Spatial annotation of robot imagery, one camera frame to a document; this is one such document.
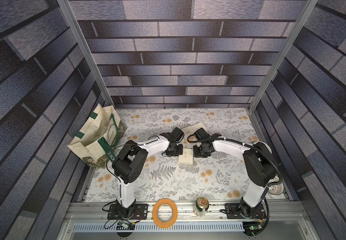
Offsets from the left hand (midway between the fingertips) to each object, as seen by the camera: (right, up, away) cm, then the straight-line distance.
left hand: (181, 153), depth 93 cm
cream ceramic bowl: (+55, +4, 0) cm, 55 cm away
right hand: (+8, -1, +1) cm, 9 cm away
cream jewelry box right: (+11, +16, +11) cm, 22 cm away
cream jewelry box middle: (+5, +13, +8) cm, 16 cm away
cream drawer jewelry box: (+3, -3, -3) cm, 5 cm away
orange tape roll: (-12, -28, -23) cm, 38 cm away
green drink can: (+8, -18, -26) cm, 33 cm away
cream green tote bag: (-45, +9, -17) cm, 49 cm away
